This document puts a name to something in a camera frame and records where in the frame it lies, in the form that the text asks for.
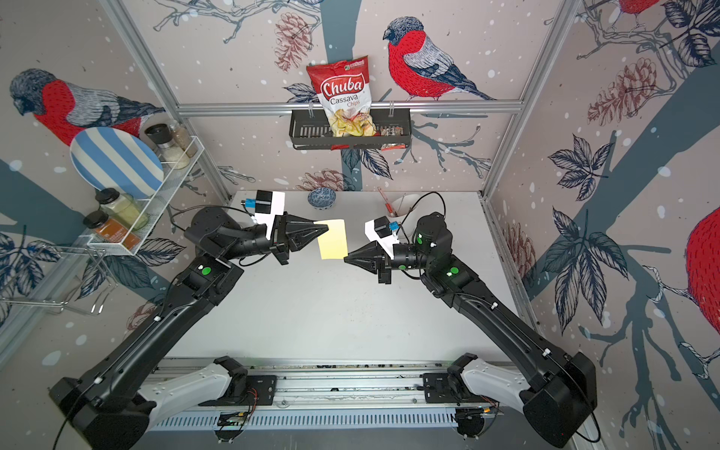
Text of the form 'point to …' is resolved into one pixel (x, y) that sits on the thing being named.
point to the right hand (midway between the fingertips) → (348, 257)
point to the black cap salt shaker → (171, 155)
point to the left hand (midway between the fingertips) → (327, 225)
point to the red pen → (387, 204)
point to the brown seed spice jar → (185, 140)
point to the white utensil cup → (402, 205)
